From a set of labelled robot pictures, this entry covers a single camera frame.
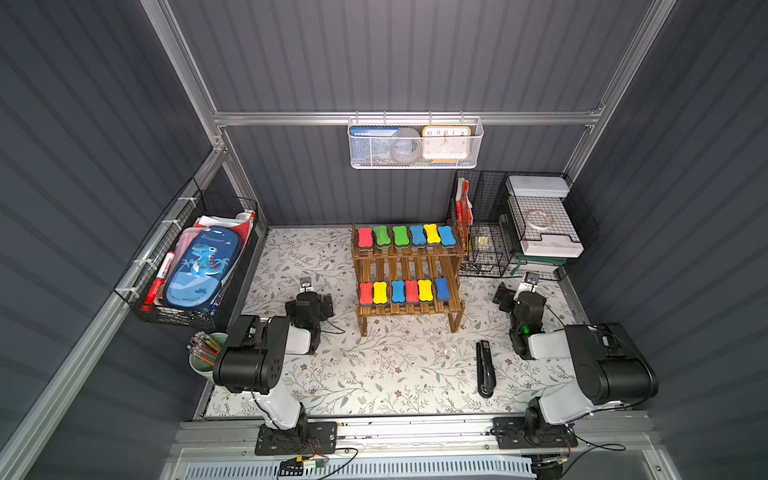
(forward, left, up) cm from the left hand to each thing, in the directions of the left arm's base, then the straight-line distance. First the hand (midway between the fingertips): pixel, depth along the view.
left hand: (311, 298), depth 96 cm
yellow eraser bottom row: (-6, -23, +13) cm, 27 cm away
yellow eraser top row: (+6, -37, +25) cm, 45 cm away
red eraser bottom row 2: (-6, -32, +13) cm, 35 cm away
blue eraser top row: (+3, -41, +25) cm, 48 cm away
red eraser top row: (+4, -19, +25) cm, 32 cm away
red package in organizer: (+37, -55, +6) cm, 67 cm away
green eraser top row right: (+5, -29, +25) cm, 38 cm away
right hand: (0, -68, +6) cm, 69 cm away
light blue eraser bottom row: (-6, -28, +13) cm, 31 cm away
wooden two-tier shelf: (+3, -31, +11) cm, 33 cm away
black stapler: (-23, -52, +1) cm, 57 cm away
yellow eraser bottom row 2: (-5, -36, +13) cm, 38 cm away
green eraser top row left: (+4, -23, +25) cm, 35 cm away
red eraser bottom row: (-6, -19, +13) cm, 24 cm away
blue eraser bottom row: (-5, -41, +13) cm, 43 cm away
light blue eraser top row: (+3, -33, +26) cm, 42 cm away
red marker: (-14, +25, +30) cm, 41 cm away
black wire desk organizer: (+23, -65, -3) cm, 69 cm away
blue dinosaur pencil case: (-9, +16, +32) cm, 36 cm away
